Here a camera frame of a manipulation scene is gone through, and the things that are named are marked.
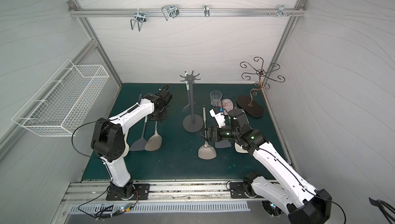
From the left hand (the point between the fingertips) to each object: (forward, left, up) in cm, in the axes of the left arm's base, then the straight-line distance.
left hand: (159, 118), depth 90 cm
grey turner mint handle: (-12, -38, -8) cm, 41 cm away
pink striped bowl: (+16, -43, -7) cm, 47 cm away
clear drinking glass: (+22, -35, -6) cm, 42 cm away
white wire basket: (-8, +38, +22) cm, 45 cm away
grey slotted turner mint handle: (+4, -18, +6) cm, 19 cm away
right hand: (-15, -27, +12) cm, 33 cm away
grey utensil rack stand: (+3, -20, -9) cm, 22 cm away
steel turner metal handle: (-18, -28, -6) cm, 34 cm away
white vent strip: (-42, -7, -10) cm, 44 cm away
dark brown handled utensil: (-14, 0, -3) cm, 14 cm away
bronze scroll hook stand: (+19, -56, -9) cm, 60 cm away
